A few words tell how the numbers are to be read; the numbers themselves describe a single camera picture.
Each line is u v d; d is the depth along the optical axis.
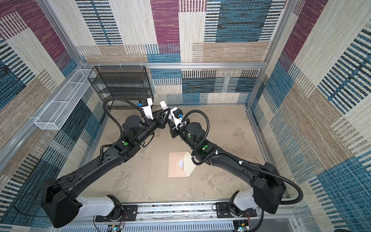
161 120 0.61
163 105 0.67
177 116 0.58
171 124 0.65
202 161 0.55
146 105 0.60
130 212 0.73
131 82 1.08
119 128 0.61
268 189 0.41
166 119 0.67
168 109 0.67
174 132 0.64
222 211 0.73
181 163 0.89
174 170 0.87
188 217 0.73
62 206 0.37
